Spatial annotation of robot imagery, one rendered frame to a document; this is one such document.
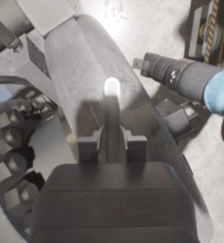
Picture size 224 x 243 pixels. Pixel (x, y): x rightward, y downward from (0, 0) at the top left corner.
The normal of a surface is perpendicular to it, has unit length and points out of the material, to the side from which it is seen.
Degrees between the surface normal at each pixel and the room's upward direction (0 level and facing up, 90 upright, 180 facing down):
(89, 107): 30
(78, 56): 44
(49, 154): 39
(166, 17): 0
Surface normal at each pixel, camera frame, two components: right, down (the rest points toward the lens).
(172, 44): 0.04, 0.33
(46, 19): 0.23, 0.61
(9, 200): -0.27, -0.25
